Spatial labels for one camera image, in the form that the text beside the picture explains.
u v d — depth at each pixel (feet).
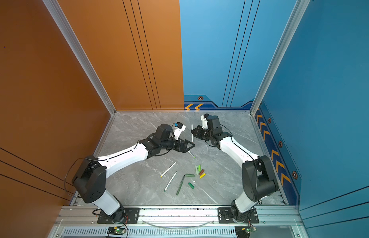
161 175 2.84
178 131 2.47
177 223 2.39
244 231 2.31
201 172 2.86
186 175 2.85
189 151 2.42
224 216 2.38
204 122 2.65
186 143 2.38
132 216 2.41
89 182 1.47
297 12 2.33
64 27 2.48
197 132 2.53
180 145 2.36
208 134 2.42
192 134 2.79
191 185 2.71
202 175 2.84
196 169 2.92
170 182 2.76
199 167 2.93
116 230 2.32
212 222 2.38
